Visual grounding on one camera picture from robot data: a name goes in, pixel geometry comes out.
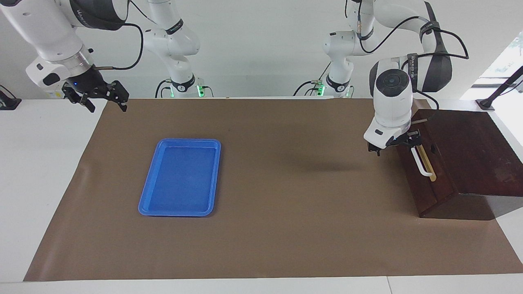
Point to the brown table mat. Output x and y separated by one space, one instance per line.
286 204

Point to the black camera stand base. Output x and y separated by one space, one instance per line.
8 103

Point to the blue plastic tray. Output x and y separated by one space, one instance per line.
182 179

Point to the white wall socket box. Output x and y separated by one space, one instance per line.
53 94

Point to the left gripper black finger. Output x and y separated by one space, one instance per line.
374 148
416 141

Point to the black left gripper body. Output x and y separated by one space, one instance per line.
402 138

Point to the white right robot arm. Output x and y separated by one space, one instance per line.
49 32

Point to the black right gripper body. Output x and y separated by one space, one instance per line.
90 83

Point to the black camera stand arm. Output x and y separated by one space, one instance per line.
496 92

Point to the dark wooden cabinet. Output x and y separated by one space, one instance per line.
482 155

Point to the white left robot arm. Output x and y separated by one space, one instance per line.
392 94

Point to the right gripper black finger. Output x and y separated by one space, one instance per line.
122 105
88 104

